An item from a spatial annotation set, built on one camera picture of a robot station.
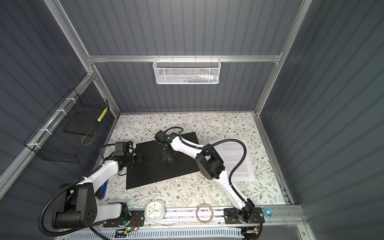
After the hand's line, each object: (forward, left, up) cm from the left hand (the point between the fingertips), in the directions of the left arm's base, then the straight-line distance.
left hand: (143, 158), depth 90 cm
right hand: (+4, -15, -5) cm, 16 cm away
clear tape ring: (-33, -38, -5) cm, 50 cm away
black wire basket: (+3, +32, +24) cm, 40 cm away
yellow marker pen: (+13, +20, +23) cm, 33 cm away
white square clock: (-28, -9, -2) cm, 30 cm away
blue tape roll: (-32, -68, -4) cm, 75 cm away
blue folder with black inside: (-3, -5, -9) cm, 11 cm away
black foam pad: (+9, +26, +24) cm, 37 cm away
